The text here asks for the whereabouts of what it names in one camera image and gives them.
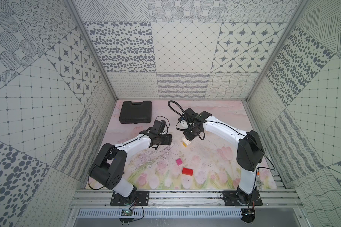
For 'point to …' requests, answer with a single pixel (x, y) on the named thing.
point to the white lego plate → (186, 141)
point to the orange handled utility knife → (258, 177)
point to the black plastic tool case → (136, 113)
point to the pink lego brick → (179, 161)
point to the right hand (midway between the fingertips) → (190, 137)
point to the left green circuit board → (126, 212)
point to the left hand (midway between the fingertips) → (171, 140)
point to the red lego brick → (187, 171)
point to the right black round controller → (248, 214)
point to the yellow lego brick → (184, 144)
